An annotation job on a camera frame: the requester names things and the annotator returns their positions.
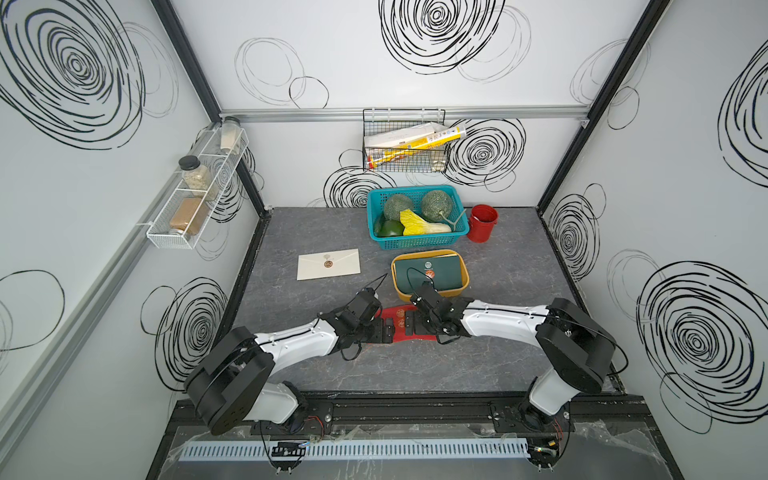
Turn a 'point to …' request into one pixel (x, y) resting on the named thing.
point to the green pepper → (389, 228)
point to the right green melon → (436, 206)
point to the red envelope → (397, 313)
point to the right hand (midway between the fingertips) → (415, 326)
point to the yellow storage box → (464, 273)
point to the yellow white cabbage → (415, 225)
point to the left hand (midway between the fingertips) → (383, 332)
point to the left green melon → (396, 203)
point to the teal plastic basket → (376, 201)
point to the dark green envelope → (445, 272)
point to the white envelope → (329, 264)
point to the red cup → (483, 218)
